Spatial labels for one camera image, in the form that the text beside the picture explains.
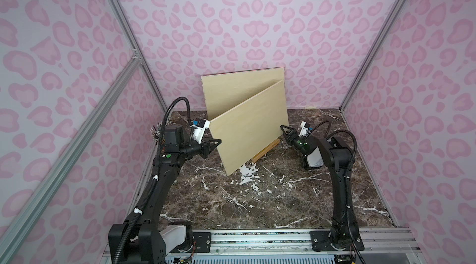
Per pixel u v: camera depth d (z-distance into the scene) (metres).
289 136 0.95
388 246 0.73
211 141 0.73
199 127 0.67
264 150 0.95
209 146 0.70
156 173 0.51
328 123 0.90
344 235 0.64
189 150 0.65
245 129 0.80
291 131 0.95
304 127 0.98
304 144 0.90
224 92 0.98
